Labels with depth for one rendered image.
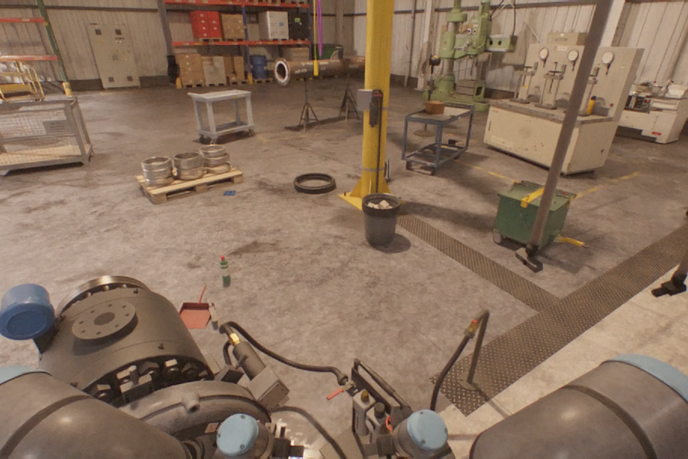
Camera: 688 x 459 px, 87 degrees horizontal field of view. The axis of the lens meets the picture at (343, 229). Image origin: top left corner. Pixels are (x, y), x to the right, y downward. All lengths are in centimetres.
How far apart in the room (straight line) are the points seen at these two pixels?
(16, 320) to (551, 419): 167
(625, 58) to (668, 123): 322
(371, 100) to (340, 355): 269
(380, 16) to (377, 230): 211
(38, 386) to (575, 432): 57
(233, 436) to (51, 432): 58
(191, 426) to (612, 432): 106
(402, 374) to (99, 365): 166
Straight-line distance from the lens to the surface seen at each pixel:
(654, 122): 967
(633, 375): 55
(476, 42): 1149
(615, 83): 669
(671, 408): 54
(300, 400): 236
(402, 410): 118
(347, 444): 220
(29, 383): 55
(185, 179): 533
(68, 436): 48
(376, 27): 418
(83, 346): 169
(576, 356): 301
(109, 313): 172
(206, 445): 159
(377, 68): 418
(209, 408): 127
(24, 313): 177
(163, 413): 124
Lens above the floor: 190
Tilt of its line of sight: 29 degrees down
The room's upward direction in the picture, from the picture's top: straight up
